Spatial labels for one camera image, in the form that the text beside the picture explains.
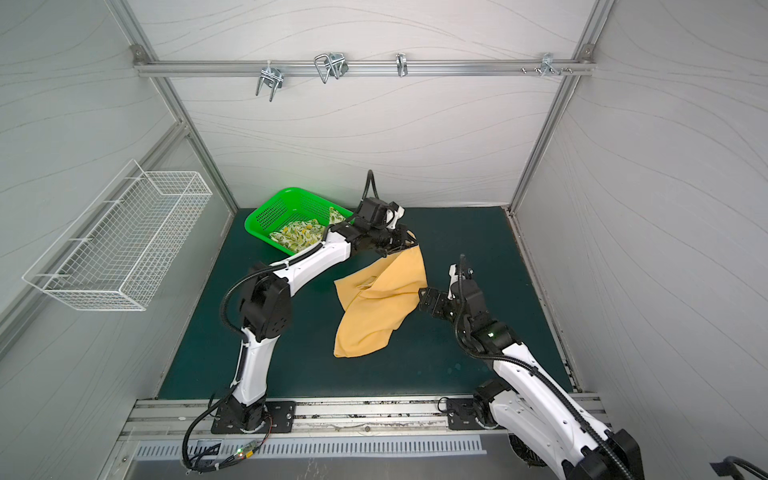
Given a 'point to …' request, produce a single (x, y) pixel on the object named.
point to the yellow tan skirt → (376, 300)
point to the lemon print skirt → (299, 235)
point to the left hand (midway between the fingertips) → (424, 239)
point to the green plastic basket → (295, 219)
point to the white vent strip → (333, 448)
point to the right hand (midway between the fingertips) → (439, 286)
